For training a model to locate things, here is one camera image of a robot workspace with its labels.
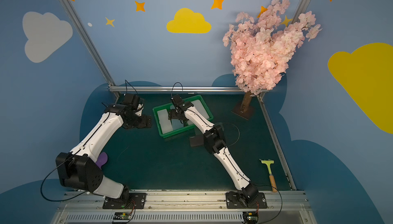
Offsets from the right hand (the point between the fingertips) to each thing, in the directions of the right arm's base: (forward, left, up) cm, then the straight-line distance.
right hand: (176, 115), depth 105 cm
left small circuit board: (-58, +17, -4) cm, 61 cm away
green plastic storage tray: (+7, +8, 0) cm, 11 cm away
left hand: (-17, +14, +14) cm, 26 cm away
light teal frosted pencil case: (-7, -1, 0) cm, 7 cm away
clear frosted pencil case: (-8, +6, +1) cm, 10 cm away
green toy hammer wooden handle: (-28, -58, -3) cm, 64 cm away
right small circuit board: (-55, -45, -6) cm, 71 cm away
